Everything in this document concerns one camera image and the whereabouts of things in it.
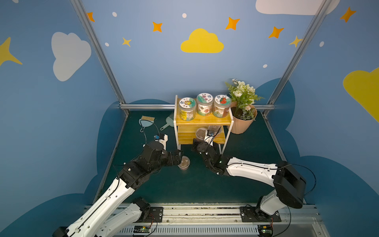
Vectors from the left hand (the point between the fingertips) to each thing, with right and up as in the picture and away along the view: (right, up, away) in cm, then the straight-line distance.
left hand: (176, 150), depth 71 cm
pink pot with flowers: (+44, +22, +27) cm, 56 cm away
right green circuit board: (+45, -41, +2) cm, 61 cm away
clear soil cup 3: (+22, +10, +13) cm, 27 cm away
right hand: (+14, +4, +12) cm, 19 cm away
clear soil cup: (+4, -10, +16) cm, 20 cm away
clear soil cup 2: (+13, +8, +11) cm, 18 cm away
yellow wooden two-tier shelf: (+4, +9, +17) cm, 20 cm away
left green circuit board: (-17, -39, +1) cm, 43 cm away
